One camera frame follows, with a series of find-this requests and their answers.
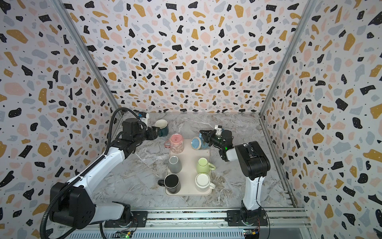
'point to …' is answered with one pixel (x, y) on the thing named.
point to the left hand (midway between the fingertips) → (155, 125)
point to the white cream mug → (203, 181)
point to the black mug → (171, 182)
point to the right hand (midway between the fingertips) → (197, 129)
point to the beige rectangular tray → (188, 173)
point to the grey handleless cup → (174, 165)
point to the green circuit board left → (125, 234)
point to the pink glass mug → (176, 143)
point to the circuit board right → (251, 233)
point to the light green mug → (204, 166)
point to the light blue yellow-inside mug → (199, 143)
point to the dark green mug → (163, 128)
